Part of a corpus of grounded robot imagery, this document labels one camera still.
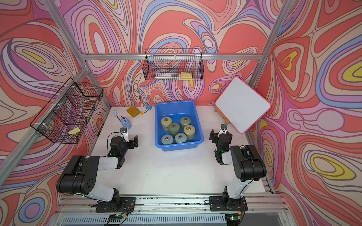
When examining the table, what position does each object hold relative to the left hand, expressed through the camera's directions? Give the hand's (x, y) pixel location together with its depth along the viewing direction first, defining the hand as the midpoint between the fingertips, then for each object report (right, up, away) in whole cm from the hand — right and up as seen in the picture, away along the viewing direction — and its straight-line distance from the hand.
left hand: (131, 136), depth 94 cm
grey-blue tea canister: (+25, -2, -5) cm, 26 cm away
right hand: (+61, +1, +2) cm, 61 cm away
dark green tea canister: (+29, +4, +2) cm, 30 cm away
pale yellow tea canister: (+23, +10, +5) cm, 25 cm away
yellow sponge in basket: (-21, +5, -22) cm, 31 cm away
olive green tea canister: (+37, +10, +5) cm, 38 cm away
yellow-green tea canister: (+40, +4, 0) cm, 40 cm away
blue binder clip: (+5, +21, +25) cm, 34 cm away
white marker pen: (+1, +17, +21) cm, 27 cm away
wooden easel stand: (+68, +10, +11) cm, 70 cm away
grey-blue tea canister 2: (+34, -1, -4) cm, 34 cm away
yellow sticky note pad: (-6, +18, +22) cm, 29 cm away
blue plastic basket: (+30, +19, +14) cm, 37 cm away
